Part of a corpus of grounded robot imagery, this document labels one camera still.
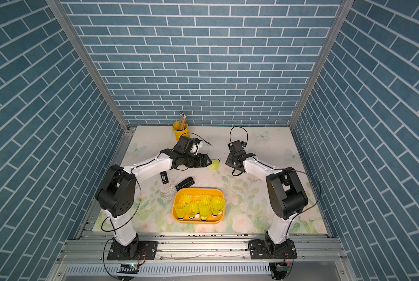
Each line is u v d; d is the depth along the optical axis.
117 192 0.49
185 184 0.90
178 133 1.08
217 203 0.83
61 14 0.71
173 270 0.77
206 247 0.76
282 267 0.71
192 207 0.81
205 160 0.83
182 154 0.73
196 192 0.87
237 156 0.74
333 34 0.78
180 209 0.84
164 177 0.94
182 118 1.05
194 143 0.77
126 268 0.72
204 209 0.79
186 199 0.84
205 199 0.84
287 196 0.48
